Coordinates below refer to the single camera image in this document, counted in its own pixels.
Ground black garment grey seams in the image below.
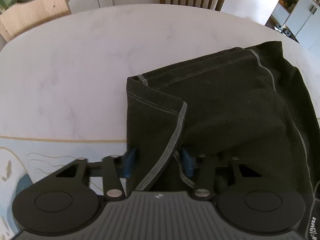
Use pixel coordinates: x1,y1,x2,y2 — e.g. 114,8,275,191
126,41,319,239

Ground beige cardboard box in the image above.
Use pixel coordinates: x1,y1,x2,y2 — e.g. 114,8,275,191
1,0,71,42

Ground white cabinet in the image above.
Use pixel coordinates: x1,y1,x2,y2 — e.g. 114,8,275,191
271,0,319,56

